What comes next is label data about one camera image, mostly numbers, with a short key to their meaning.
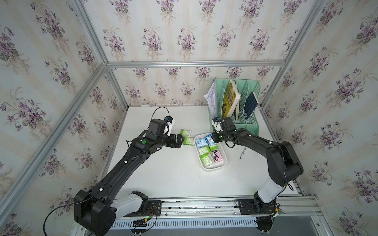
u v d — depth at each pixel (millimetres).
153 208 727
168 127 614
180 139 676
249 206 732
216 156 882
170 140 671
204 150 908
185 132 1010
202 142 927
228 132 706
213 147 930
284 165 465
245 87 1014
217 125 816
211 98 877
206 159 877
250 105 1047
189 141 959
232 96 933
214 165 875
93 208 367
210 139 922
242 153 930
